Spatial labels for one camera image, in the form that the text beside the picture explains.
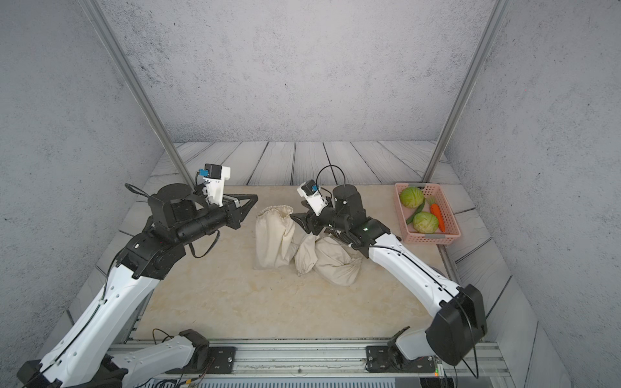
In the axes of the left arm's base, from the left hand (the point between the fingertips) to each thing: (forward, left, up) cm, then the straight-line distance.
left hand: (259, 198), depth 60 cm
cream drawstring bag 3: (+2, -1, -21) cm, 21 cm away
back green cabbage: (+31, -56, -34) cm, 72 cm away
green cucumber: (+29, -60, -41) cm, 78 cm away
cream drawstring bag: (+1, -21, -35) cm, 41 cm away
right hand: (+5, -9, -11) cm, 15 cm away
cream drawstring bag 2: (+3, -10, -32) cm, 34 cm away
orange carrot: (+27, -67, -39) cm, 82 cm away
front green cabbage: (+17, -58, -35) cm, 70 cm away
